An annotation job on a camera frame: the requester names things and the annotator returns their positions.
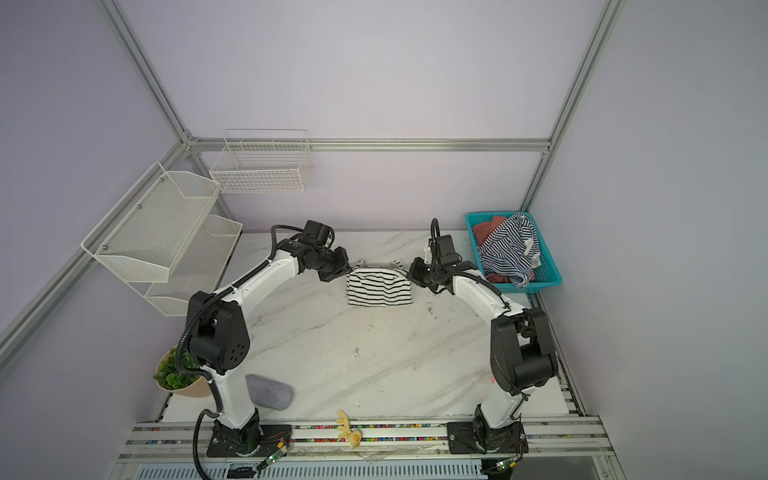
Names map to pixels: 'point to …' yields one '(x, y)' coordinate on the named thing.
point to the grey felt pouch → (268, 393)
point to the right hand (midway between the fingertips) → (405, 272)
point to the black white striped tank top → (378, 287)
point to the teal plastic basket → (547, 274)
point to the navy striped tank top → (504, 251)
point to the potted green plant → (168, 376)
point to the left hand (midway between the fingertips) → (352, 269)
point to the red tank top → (484, 230)
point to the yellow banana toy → (351, 437)
